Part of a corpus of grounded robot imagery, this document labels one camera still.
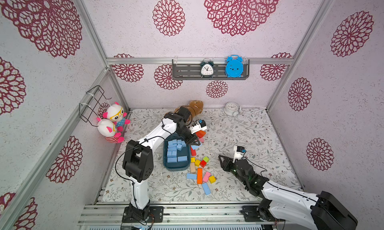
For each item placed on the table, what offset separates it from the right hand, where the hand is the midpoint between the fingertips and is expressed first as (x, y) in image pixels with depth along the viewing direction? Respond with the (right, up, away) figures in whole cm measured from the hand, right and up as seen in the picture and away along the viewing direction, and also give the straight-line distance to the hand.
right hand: (219, 156), depth 83 cm
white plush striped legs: (-62, +15, 0) cm, 64 cm away
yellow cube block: (-15, -4, +8) cm, 17 cm away
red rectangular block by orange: (-10, +10, +22) cm, 26 cm away
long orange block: (-11, -12, +3) cm, 17 cm away
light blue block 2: (-7, -17, -1) cm, 19 cm away
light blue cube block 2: (-23, +3, +13) cm, 27 cm away
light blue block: (-15, -12, +3) cm, 20 cm away
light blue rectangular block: (-28, +3, +13) cm, 31 cm away
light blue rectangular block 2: (-28, -5, +10) cm, 30 cm away
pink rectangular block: (-8, +7, +20) cm, 23 cm away
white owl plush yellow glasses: (-62, +24, +10) cm, 68 cm away
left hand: (-13, +7, +2) cm, 15 cm away
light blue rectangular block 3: (-21, -4, +10) cm, 24 cm away
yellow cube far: (-4, -13, +1) cm, 14 cm away
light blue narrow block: (-14, +5, -1) cm, 15 cm away
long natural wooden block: (-15, -8, +5) cm, 17 cm away
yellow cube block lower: (-12, -5, +7) cm, 15 cm away
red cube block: (-8, -6, +7) cm, 13 cm away
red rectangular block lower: (-14, 0, +12) cm, 19 cm away
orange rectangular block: (-8, +12, +24) cm, 28 cm away
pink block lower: (-7, -12, +3) cm, 14 cm away
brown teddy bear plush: (-12, +31, +27) cm, 42 cm away
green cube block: (-6, -4, +9) cm, 11 cm away
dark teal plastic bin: (-29, -8, +9) cm, 32 cm away
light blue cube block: (-26, +5, +15) cm, 31 cm away
